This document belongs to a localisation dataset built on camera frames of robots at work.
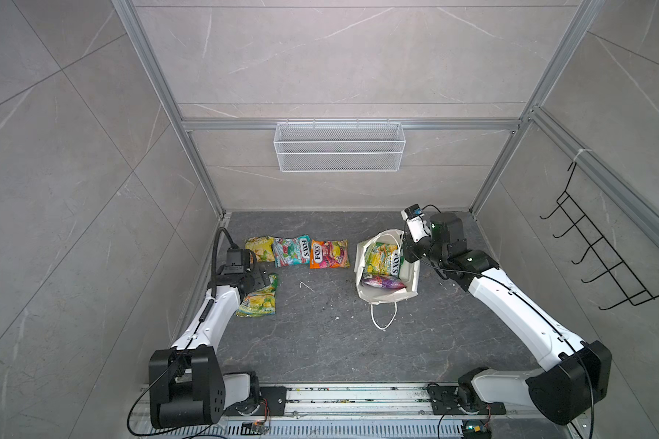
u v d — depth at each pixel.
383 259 0.96
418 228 0.68
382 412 0.73
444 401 0.73
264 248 1.01
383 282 0.87
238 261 0.67
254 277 0.79
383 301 0.76
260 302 0.90
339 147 1.00
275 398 0.73
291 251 1.04
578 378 0.38
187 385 0.44
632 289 0.59
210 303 0.52
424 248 0.66
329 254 1.01
